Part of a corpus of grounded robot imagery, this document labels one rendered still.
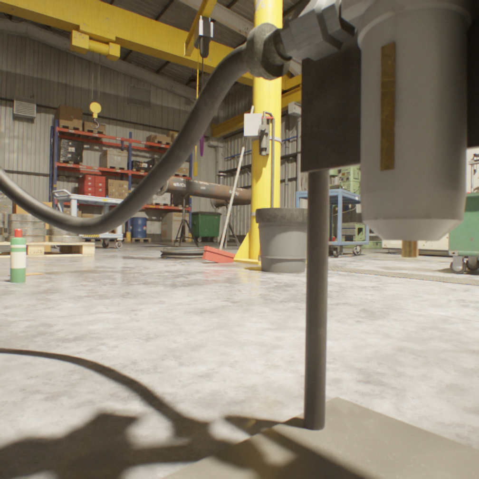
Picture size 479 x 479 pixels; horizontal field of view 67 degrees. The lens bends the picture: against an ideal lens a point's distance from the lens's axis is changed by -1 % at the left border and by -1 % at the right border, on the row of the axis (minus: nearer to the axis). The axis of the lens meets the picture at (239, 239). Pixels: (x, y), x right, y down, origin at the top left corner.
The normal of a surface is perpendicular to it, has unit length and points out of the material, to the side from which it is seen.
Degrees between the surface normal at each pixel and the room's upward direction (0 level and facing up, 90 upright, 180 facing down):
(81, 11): 90
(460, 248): 90
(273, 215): 92
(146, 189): 122
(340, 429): 0
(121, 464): 0
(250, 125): 90
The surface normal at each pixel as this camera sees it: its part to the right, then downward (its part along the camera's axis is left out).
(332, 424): 0.02, -1.00
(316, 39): -0.66, 0.49
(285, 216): -0.08, 0.04
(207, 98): -0.21, 0.54
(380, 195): -0.81, 0.09
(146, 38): 0.57, 0.01
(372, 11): -0.91, -0.01
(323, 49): -0.02, 1.00
